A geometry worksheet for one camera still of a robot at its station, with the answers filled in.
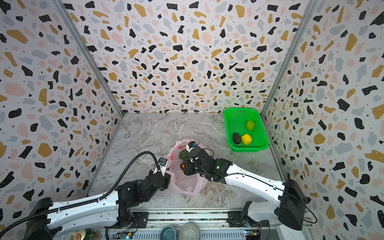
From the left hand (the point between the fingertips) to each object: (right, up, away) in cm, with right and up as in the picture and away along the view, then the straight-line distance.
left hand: (170, 168), depth 76 cm
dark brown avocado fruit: (+40, +13, +24) cm, 48 cm away
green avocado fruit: (+5, +4, +16) cm, 18 cm away
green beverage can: (-31, -23, -14) cm, 42 cm away
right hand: (+6, +3, -3) cm, 7 cm away
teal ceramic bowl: (0, -29, -6) cm, 30 cm away
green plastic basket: (+43, +27, +41) cm, 65 cm away
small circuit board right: (+41, -31, -4) cm, 51 cm away
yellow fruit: (+46, +13, +24) cm, 54 cm away
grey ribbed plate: (+10, -29, -5) cm, 31 cm away
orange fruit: (+8, +3, -8) cm, 12 cm away
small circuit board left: (-20, -30, -6) cm, 37 cm away
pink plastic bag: (+8, -12, +9) cm, 17 cm away
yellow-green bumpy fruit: (+51, +22, +31) cm, 63 cm away
